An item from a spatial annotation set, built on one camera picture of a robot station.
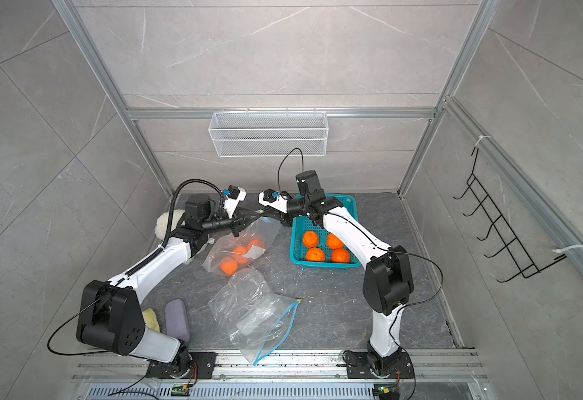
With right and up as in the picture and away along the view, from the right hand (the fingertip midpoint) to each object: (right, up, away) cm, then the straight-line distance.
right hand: (266, 209), depth 80 cm
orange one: (+26, -17, +10) cm, 33 cm away
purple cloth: (-30, -36, -1) cm, 47 cm away
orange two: (+17, -17, +10) cm, 26 cm away
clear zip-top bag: (-11, -15, -2) cm, 18 cm away
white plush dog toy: (-37, -5, +4) cm, 37 cm away
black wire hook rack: (+66, -11, -19) cm, 69 cm away
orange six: (-5, -12, +11) cm, 17 cm away
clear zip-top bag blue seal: (-3, -36, -2) cm, 36 cm away
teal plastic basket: (+11, -5, -6) cm, 14 cm away
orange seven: (-15, -21, +8) cm, 26 cm away
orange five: (-9, -14, -2) cm, 17 cm away
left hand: (-2, -1, -1) cm, 3 cm away
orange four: (+25, -13, +15) cm, 31 cm away
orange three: (+16, -12, +18) cm, 27 cm away
